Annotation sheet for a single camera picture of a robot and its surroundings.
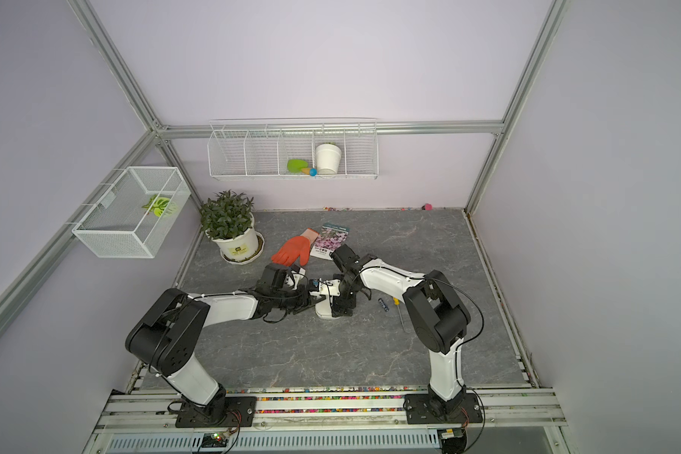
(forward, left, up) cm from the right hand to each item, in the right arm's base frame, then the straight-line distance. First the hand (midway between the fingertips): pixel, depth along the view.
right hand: (337, 294), depth 93 cm
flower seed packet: (+26, +4, -3) cm, 27 cm away
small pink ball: (+44, -39, -4) cm, 59 cm away
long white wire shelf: (+43, +13, +27) cm, 53 cm away
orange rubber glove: (+22, +17, -3) cm, 27 cm away
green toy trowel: (+39, +15, +23) cm, 48 cm away
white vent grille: (-39, -23, -3) cm, 45 cm away
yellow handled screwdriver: (-2, -20, -1) cm, 20 cm away
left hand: (-3, +5, +2) cm, 6 cm away
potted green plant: (+18, +36, +17) cm, 43 cm away
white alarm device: (-5, +4, +1) cm, 7 cm away
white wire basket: (+14, +59, +24) cm, 65 cm away
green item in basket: (+15, +51, +27) cm, 59 cm away
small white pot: (+35, +3, +29) cm, 45 cm away
